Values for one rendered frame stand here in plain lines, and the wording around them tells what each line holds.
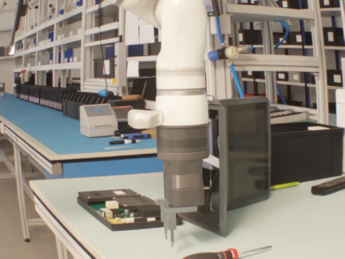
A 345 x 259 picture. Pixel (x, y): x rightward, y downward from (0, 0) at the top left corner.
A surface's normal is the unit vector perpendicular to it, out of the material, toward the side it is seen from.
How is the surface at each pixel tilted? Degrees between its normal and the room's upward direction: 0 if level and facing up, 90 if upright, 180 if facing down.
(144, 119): 90
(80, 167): 90
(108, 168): 90
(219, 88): 90
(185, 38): 105
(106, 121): 41
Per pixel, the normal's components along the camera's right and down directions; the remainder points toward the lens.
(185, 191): 0.18, 0.10
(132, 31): -0.93, 0.07
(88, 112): 0.15, -0.82
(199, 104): 0.60, -0.04
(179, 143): -0.14, 0.11
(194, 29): 0.36, 0.38
